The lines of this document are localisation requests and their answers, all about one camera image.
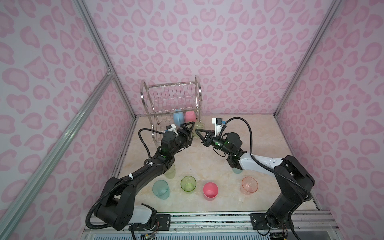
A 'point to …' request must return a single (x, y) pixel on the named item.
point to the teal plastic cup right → (237, 170)
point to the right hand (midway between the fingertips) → (196, 131)
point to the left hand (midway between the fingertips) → (196, 124)
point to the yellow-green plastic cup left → (170, 173)
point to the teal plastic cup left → (160, 188)
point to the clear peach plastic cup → (249, 185)
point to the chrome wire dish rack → (172, 99)
